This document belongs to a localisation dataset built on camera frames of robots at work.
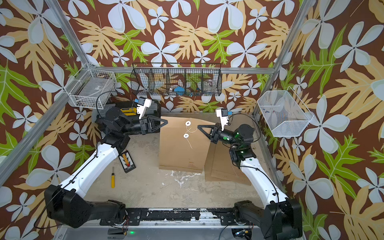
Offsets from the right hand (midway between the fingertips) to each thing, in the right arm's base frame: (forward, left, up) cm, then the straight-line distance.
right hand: (199, 129), depth 65 cm
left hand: (0, +13, +5) cm, 14 cm away
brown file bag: (-1, -14, -36) cm, 39 cm away
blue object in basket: (+37, +11, -7) cm, 40 cm away
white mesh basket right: (+19, -50, -10) cm, 54 cm away
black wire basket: (+47, +13, -5) cm, 49 cm away
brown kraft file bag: (-3, +7, -7) cm, 11 cm away
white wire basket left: (+32, +62, -1) cm, 70 cm away
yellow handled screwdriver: (-9, +50, -35) cm, 62 cm away
